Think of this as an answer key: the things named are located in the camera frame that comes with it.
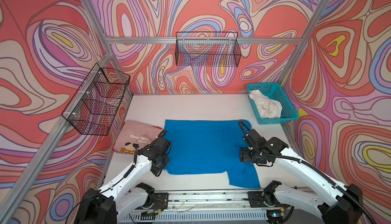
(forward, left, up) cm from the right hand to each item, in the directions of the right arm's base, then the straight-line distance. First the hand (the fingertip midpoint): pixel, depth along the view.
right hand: (249, 161), depth 77 cm
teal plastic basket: (+55, -33, -3) cm, 64 cm away
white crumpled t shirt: (+38, -24, -4) cm, 46 cm away
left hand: (+3, +43, -6) cm, 43 cm away
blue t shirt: (+12, +19, -8) cm, 24 cm away
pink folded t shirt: (+18, +64, 0) cm, 66 cm away
